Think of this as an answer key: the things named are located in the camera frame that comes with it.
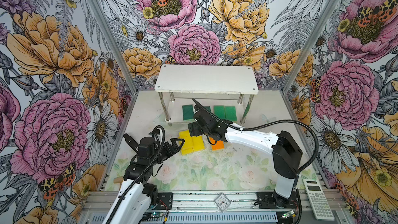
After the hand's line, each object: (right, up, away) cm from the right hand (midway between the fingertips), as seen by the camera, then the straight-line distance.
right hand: (196, 129), depth 85 cm
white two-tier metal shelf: (+4, +26, -5) cm, 27 cm away
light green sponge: (+14, +9, +16) cm, 23 cm away
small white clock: (+13, -32, -12) cm, 36 cm away
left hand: (-8, -9, -6) cm, 13 cm away
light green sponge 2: (+21, +8, +15) cm, 27 cm away
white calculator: (+58, -33, -13) cm, 68 cm away
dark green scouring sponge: (+7, +11, +18) cm, 22 cm away
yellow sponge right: (+1, -9, +8) cm, 12 cm away
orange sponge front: (+13, -9, +3) cm, 16 cm away
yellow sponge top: (-6, -11, +7) cm, 14 cm away
